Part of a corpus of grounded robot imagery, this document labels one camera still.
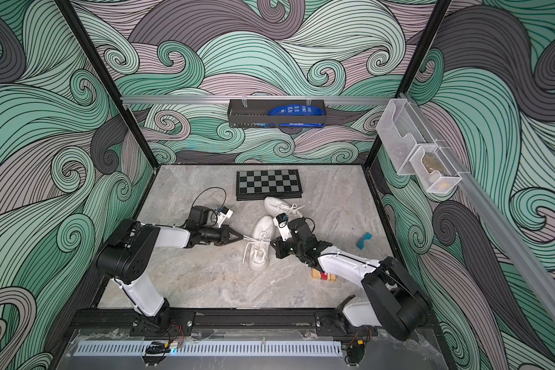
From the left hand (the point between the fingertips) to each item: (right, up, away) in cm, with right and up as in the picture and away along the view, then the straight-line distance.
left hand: (241, 235), depth 89 cm
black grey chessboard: (+4, +20, +18) cm, 27 cm away
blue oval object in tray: (+23, +51, +3) cm, 56 cm away
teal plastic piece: (+48, -4, +3) cm, 49 cm away
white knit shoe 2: (+8, 0, +1) cm, 8 cm away
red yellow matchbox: (+31, -13, -7) cm, 35 cm away
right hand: (+13, -2, -2) cm, 14 cm away
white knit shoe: (+13, +10, +11) cm, 20 cm away
